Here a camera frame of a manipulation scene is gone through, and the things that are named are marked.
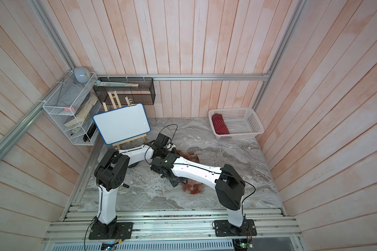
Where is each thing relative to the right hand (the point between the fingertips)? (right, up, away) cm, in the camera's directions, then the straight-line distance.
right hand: (182, 176), depth 82 cm
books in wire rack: (-52, +34, -2) cm, 63 cm away
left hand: (0, +7, +11) cm, 12 cm away
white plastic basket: (+47, +31, +37) cm, 67 cm away
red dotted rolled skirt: (+26, +30, +29) cm, 49 cm away
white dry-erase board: (-35, +29, +7) cm, 46 cm away
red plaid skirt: (+5, -5, 0) cm, 7 cm away
